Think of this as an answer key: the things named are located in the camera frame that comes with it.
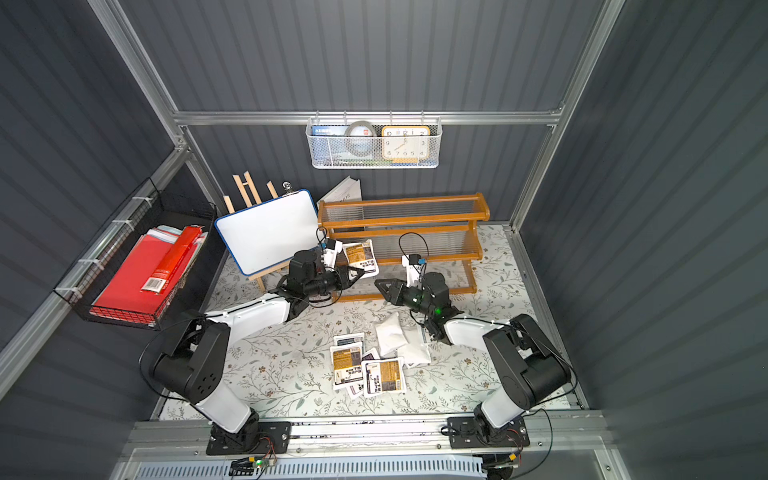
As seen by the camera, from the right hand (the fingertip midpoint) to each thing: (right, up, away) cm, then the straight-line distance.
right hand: (377, 286), depth 83 cm
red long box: (-51, +3, -13) cm, 53 cm away
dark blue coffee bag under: (-8, -16, +7) cm, 19 cm away
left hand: (-3, +3, +2) cm, 5 cm away
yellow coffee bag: (-8, -22, 0) cm, 23 cm away
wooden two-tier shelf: (0, +16, +35) cm, 38 cm away
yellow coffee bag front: (+1, -25, -2) cm, 25 cm away
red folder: (-58, -1, -14) cm, 60 cm away
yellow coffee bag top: (-5, +9, +4) cm, 11 cm away
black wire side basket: (-60, +20, -5) cm, 64 cm away
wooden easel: (-40, +1, +14) cm, 42 cm away
